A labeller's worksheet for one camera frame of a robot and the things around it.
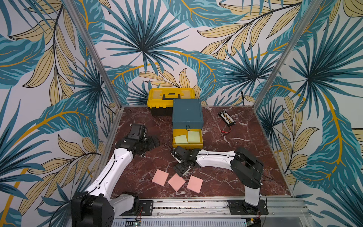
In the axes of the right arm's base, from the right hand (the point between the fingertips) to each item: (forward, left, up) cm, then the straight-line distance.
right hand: (181, 165), depth 89 cm
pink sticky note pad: (-7, +13, 0) cm, 14 cm away
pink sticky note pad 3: (-12, -8, 0) cm, 14 cm away
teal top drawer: (+17, -8, +18) cm, 26 cm away
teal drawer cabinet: (+17, -4, +23) cm, 29 cm away
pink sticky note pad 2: (-10, +3, +1) cm, 11 cm away
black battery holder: (+35, -37, +2) cm, 51 cm away
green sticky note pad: (+13, 0, +9) cm, 16 cm away
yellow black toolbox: (+41, +13, +18) cm, 46 cm away
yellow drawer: (+8, -6, +10) cm, 14 cm away
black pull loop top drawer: (+14, -5, +18) cm, 23 cm away
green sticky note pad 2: (+14, -9, +10) cm, 19 cm away
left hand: (+6, +16, +15) cm, 22 cm away
